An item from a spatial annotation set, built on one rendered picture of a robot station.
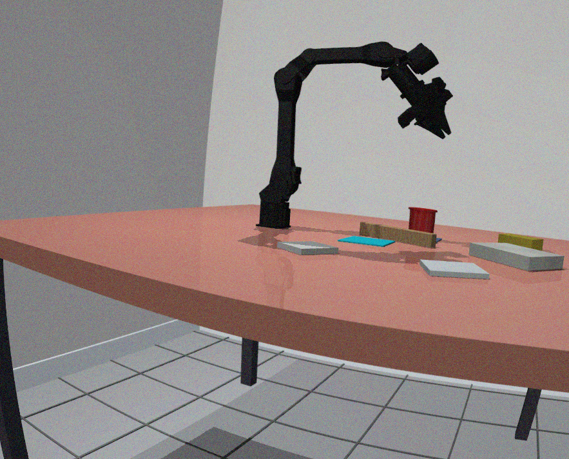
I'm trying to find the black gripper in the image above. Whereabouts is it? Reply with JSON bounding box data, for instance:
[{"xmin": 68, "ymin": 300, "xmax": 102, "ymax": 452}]
[{"xmin": 398, "ymin": 78, "xmax": 453, "ymax": 139}]

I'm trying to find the brown rectangular bar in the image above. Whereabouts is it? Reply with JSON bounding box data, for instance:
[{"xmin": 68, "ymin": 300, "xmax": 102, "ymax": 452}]
[{"xmin": 360, "ymin": 222, "xmax": 436, "ymax": 248}]

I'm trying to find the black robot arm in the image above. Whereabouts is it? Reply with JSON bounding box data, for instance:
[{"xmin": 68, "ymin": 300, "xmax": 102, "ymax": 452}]
[{"xmin": 256, "ymin": 41, "xmax": 446, "ymax": 229}]

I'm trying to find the olive yellow rectangular block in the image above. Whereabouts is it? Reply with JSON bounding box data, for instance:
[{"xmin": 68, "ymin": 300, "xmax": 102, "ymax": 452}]
[{"xmin": 498, "ymin": 233, "xmax": 544, "ymax": 251}]

